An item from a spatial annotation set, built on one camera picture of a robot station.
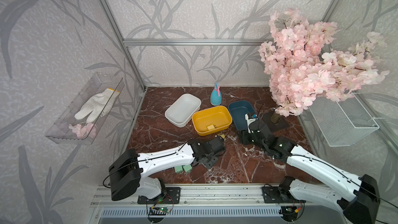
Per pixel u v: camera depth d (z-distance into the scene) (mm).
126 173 404
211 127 963
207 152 570
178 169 805
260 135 562
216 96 1054
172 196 735
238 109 1081
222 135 932
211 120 1027
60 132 572
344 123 599
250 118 683
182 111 1060
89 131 559
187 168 804
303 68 525
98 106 670
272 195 729
